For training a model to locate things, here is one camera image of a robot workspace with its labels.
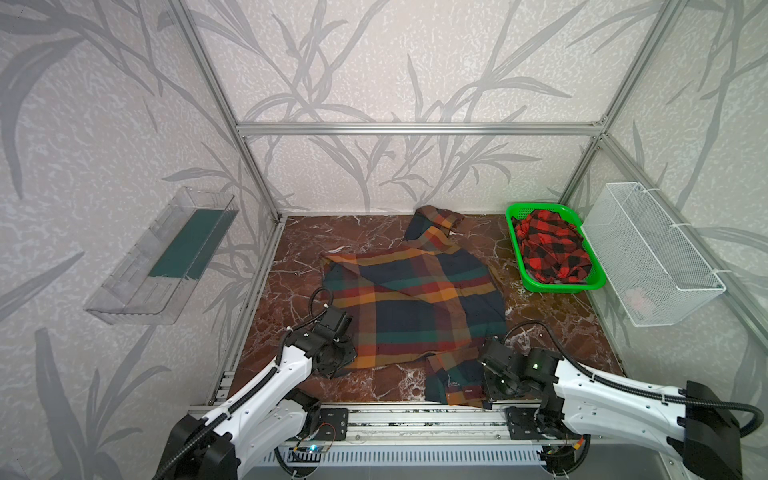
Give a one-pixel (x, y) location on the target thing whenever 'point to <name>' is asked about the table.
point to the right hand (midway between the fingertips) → (485, 381)
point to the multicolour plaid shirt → (427, 296)
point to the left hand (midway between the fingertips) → (356, 348)
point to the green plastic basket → (596, 279)
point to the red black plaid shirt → (553, 250)
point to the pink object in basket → (637, 299)
